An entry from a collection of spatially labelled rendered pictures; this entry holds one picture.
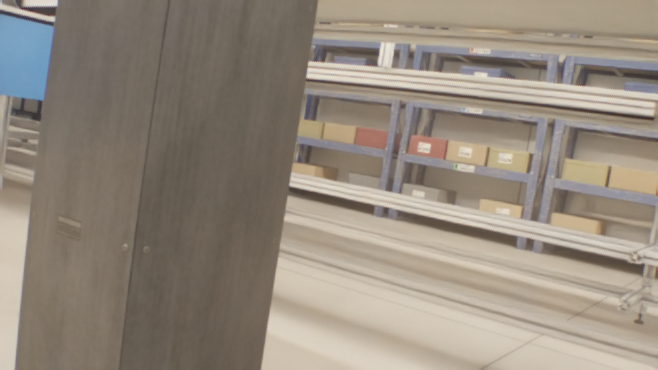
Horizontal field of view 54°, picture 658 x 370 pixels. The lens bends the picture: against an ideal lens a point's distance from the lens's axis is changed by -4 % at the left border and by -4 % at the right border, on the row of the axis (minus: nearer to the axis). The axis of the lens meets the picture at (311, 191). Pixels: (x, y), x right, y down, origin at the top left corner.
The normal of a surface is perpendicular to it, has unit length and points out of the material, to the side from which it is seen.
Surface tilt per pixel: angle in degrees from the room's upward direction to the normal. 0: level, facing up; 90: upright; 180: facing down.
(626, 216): 90
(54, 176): 90
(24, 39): 90
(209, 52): 90
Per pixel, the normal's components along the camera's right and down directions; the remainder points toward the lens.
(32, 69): 0.80, 0.18
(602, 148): -0.58, -0.02
